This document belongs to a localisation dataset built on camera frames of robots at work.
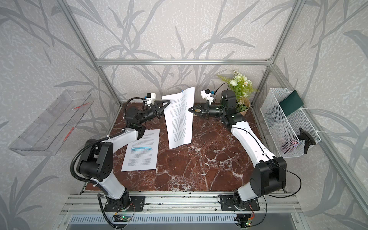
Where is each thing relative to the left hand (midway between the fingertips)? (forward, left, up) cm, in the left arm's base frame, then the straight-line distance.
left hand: (170, 107), depth 75 cm
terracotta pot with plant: (+19, -43, -2) cm, 47 cm away
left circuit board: (-46, +21, -32) cm, 59 cm away
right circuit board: (-47, -40, -33) cm, 70 cm away
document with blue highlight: (-12, +21, -32) cm, 40 cm away
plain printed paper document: (-4, -5, -5) cm, 8 cm away
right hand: (-6, -10, +4) cm, 13 cm away
